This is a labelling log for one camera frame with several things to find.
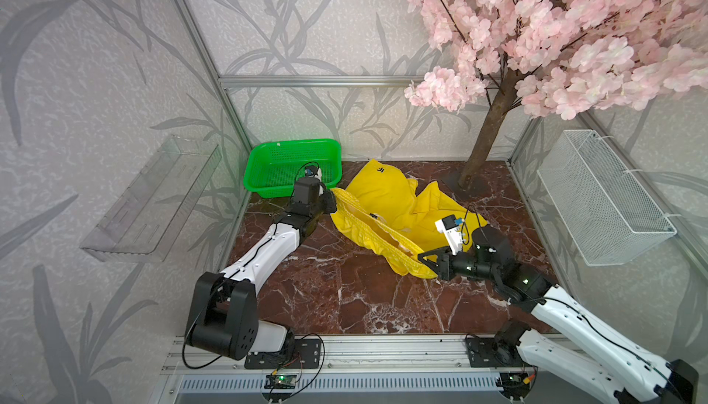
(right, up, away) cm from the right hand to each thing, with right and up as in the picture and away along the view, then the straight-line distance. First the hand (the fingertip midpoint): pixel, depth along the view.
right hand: (419, 256), depth 71 cm
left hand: (-26, +16, +17) cm, 35 cm away
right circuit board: (+27, -35, +3) cm, 44 cm away
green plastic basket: (-56, +26, +48) cm, 78 cm away
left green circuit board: (-36, -33, 0) cm, 49 cm away
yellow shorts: (-9, +11, +32) cm, 35 cm away
